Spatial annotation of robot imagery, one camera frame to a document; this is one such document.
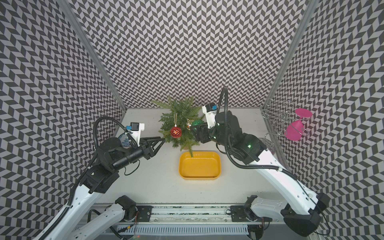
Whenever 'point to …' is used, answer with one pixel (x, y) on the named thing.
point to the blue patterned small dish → (125, 140)
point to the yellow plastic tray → (202, 166)
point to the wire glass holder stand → (278, 110)
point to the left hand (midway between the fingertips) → (163, 142)
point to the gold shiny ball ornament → (189, 122)
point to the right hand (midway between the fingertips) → (197, 130)
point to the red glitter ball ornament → (176, 132)
